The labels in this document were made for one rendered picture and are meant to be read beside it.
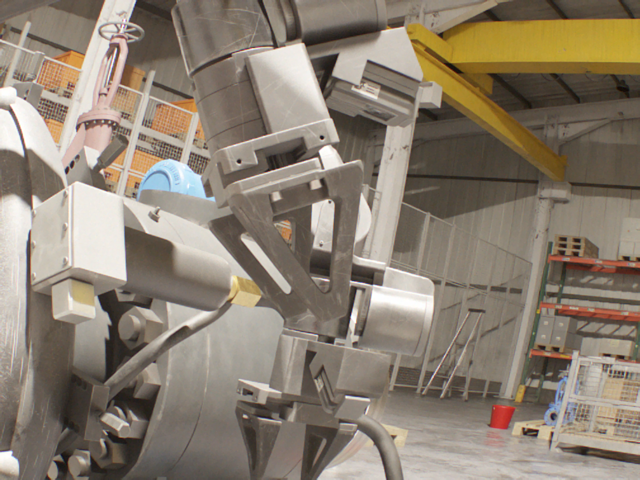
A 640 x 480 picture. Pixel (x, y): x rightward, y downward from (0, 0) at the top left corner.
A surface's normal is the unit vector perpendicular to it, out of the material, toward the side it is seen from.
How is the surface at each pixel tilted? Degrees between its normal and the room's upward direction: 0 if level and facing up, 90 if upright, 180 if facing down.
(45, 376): 91
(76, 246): 74
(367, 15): 122
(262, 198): 108
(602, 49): 90
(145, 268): 99
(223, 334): 70
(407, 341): 127
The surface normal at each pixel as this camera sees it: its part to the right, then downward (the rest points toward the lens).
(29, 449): 0.68, 0.36
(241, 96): 0.00, -0.02
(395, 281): 0.07, -0.43
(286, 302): 0.21, -0.08
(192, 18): -0.54, 0.15
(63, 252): -0.59, -0.22
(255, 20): 0.69, -0.23
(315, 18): 0.33, 0.43
